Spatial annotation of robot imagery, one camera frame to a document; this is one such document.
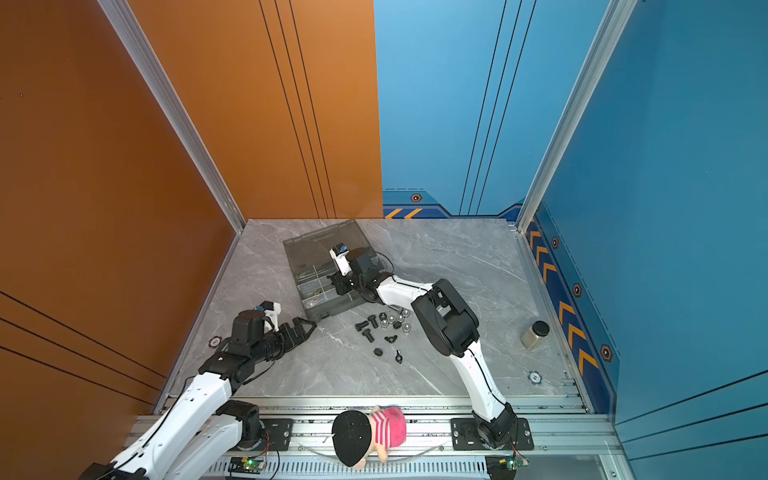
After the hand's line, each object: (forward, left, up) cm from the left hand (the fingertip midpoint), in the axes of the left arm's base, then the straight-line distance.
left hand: (307, 328), depth 83 cm
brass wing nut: (+16, +1, -7) cm, 18 cm away
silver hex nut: (+9, -28, -7) cm, 30 cm away
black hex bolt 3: (+2, -16, -7) cm, 17 cm away
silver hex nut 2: (+4, -28, -7) cm, 29 cm away
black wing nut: (+14, -3, -5) cm, 15 cm away
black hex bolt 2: (+6, -18, -6) cm, 20 cm away
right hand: (+18, -4, -1) cm, 19 cm away
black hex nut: (+8, -21, -7) cm, 23 cm away
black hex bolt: (+5, -14, -7) cm, 16 cm away
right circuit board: (-31, -51, -9) cm, 60 cm away
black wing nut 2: (0, -24, -7) cm, 25 cm away
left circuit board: (-31, +11, -10) cm, 34 cm away
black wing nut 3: (-5, -26, -8) cm, 27 cm away
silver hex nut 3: (+5, -21, -7) cm, 23 cm away
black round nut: (-4, -20, -7) cm, 21 cm away
